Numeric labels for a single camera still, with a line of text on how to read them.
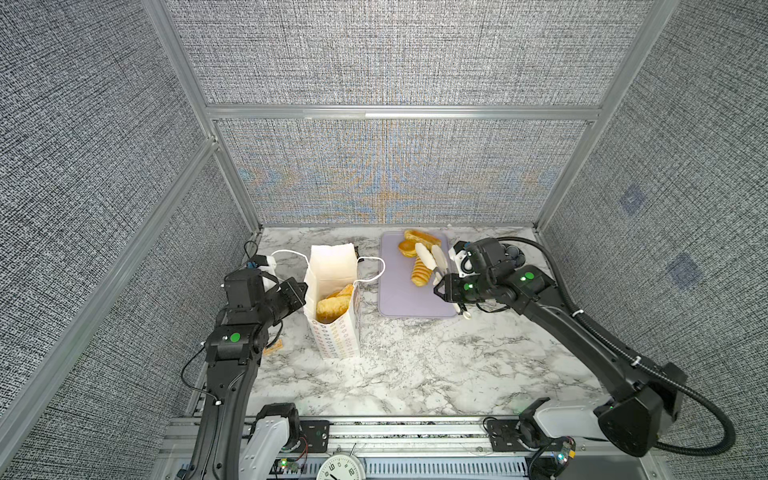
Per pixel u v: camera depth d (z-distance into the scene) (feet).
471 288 2.09
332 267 2.84
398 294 3.56
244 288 1.65
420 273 3.28
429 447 2.40
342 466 2.18
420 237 3.60
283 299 2.02
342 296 2.74
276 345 2.88
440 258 2.65
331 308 2.67
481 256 1.91
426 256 2.55
